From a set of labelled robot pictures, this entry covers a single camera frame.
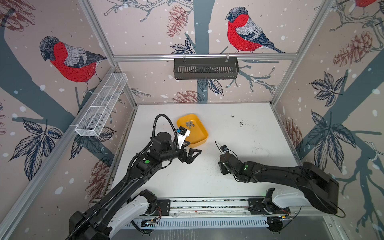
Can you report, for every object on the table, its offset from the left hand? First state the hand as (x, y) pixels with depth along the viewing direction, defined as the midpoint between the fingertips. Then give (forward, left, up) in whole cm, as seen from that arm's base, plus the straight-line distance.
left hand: (194, 148), depth 69 cm
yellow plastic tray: (+25, -3, -26) cm, 36 cm away
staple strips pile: (+32, +4, -23) cm, 40 cm away
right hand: (+1, -15, -22) cm, 27 cm away
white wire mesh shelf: (+23, +50, +6) cm, 56 cm away
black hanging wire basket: (+60, -9, +5) cm, 60 cm away
